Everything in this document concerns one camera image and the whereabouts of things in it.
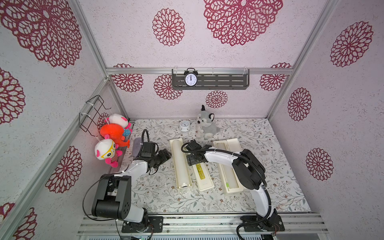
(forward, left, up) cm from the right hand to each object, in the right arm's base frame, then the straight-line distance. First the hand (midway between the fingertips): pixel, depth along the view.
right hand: (193, 157), depth 98 cm
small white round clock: (+26, +7, +2) cm, 27 cm away
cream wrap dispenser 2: (+7, -27, +3) cm, 28 cm away
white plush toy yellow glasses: (-8, +46, +19) cm, 51 cm away
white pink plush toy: (+15, +47, +20) cm, 53 cm away
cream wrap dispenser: (-16, -7, +2) cm, 17 cm away
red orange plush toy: (+5, +46, +19) cm, 50 cm away
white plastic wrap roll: (-10, +7, +5) cm, 13 cm away
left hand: (-3, +16, +5) cm, 17 cm away
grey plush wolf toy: (+17, -8, +10) cm, 21 cm away
